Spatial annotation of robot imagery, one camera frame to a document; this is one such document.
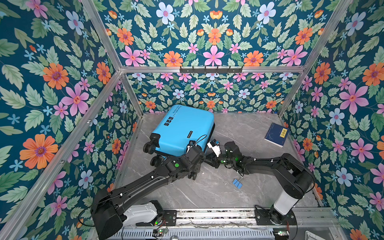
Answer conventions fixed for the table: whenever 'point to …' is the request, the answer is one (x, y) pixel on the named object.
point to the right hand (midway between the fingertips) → (203, 157)
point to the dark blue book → (277, 134)
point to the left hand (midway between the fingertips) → (200, 160)
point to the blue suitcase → (181, 125)
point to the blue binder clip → (237, 183)
